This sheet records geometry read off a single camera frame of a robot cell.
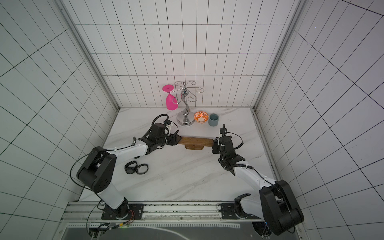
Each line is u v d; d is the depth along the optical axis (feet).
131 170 2.75
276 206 1.34
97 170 1.52
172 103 3.35
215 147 2.55
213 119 3.43
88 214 2.30
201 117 3.62
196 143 2.95
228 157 2.15
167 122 2.66
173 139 2.64
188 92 3.01
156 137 2.33
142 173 2.81
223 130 2.39
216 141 2.83
